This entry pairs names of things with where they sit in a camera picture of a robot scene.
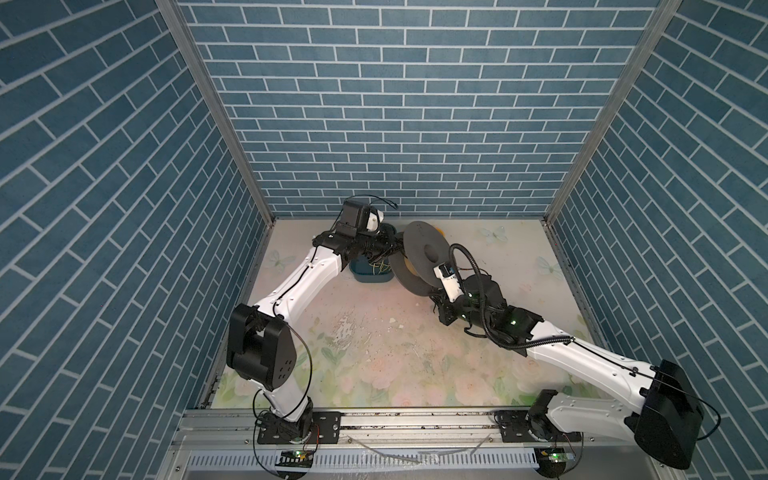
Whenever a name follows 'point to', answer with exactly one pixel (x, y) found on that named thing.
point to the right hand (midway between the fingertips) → (427, 291)
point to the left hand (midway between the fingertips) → (406, 243)
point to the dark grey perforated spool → (426, 247)
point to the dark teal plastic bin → (365, 271)
